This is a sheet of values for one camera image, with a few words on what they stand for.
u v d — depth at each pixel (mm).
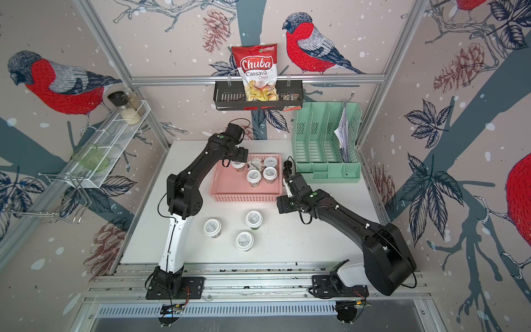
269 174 980
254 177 978
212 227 819
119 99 782
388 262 413
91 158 673
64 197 663
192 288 740
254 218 853
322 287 728
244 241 782
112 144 791
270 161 1043
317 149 1183
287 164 1020
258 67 803
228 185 1026
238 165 1012
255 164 1045
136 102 861
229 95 949
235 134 813
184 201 601
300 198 645
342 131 901
